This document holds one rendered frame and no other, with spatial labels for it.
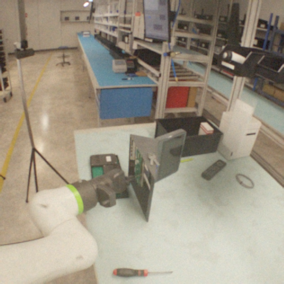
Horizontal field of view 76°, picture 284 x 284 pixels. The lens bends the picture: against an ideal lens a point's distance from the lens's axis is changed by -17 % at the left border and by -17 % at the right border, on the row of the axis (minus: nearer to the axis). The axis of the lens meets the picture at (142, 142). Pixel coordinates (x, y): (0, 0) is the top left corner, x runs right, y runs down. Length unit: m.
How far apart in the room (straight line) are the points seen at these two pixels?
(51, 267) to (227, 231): 0.59
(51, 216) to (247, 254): 0.61
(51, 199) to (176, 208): 0.46
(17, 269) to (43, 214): 0.20
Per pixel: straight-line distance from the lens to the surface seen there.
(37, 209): 0.55
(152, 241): 0.71
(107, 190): 0.60
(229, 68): 0.86
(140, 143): 0.73
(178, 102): 2.58
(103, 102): 2.25
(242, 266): 0.75
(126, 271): 0.63
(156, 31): 1.89
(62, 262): 0.45
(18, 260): 0.39
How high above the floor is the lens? 1.60
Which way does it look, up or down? 32 degrees down
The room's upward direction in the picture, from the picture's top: 5 degrees clockwise
